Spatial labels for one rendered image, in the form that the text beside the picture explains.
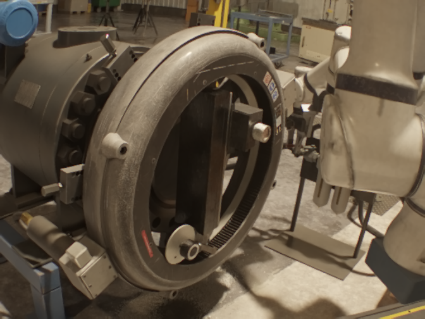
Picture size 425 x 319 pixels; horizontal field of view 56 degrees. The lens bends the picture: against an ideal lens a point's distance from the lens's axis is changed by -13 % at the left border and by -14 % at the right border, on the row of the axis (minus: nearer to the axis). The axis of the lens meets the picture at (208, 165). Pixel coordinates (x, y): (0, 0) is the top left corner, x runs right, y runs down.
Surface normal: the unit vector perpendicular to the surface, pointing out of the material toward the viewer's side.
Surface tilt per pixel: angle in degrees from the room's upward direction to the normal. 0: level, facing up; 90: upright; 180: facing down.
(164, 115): 90
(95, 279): 90
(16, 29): 90
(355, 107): 78
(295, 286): 0
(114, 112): 57
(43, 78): 50
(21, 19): 90
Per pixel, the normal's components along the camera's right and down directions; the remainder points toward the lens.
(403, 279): -0.96, 0.00
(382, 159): -0.15, 0.30
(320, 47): -0.81, 0.14
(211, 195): 0.78, 0.31
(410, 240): -0.78, -0.25
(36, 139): -0.61, 0.17
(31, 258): 0.11, -0.92
